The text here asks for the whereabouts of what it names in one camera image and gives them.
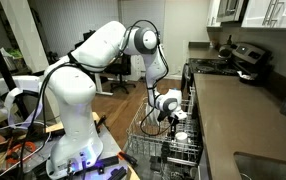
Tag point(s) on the small black tool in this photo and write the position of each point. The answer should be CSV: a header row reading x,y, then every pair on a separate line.
x,y
100,122

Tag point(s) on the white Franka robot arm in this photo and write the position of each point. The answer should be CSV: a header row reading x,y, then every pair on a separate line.
x,y
71,90

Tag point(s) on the black and silver stove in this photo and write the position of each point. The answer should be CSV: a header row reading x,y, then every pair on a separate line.
x,y
213,68

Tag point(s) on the clear glass cup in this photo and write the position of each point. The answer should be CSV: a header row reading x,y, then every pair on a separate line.
x,y
140,124

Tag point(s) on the black clamp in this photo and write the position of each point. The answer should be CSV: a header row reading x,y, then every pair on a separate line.
x,y
118,173
108,161

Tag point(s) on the steel kitchen sink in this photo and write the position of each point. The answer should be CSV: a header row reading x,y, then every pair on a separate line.
x,y
266,166

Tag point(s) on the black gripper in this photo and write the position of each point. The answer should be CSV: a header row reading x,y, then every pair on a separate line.
x,y
166,116

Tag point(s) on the narrow white upper cabinet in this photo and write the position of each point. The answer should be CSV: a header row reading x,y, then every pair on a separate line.
x,y
213,13

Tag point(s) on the black office chair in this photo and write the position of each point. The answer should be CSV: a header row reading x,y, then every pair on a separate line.
x,y
119,71

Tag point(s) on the small black dish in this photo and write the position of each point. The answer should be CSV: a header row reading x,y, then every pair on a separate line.
x,y
248,77

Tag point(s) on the wooden desk white legs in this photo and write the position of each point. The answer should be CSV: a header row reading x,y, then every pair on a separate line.
x,y
99,86

